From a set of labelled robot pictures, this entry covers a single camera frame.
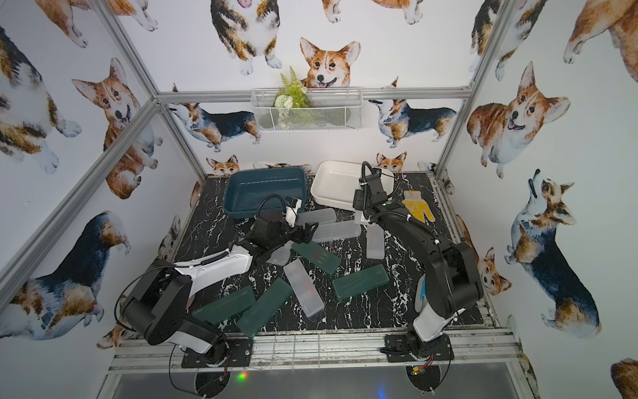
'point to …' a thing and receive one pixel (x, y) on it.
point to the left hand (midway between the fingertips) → (312, 217)
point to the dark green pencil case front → (263, 307)
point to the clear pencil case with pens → (303, 288)
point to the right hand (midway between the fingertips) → (361, 193)
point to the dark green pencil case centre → (318, 254)
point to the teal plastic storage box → (244, 189)
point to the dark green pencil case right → (357, 283)
